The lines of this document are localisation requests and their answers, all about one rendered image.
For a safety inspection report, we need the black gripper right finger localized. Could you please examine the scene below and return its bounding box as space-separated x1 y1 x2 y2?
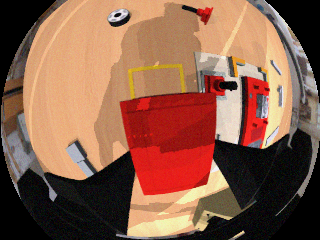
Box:
213 133 289 209

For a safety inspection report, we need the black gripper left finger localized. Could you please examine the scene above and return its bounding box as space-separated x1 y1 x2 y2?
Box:
44 151 136 236

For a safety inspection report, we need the yellow rectangular outline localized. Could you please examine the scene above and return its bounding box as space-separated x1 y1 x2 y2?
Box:
128 64 185 100

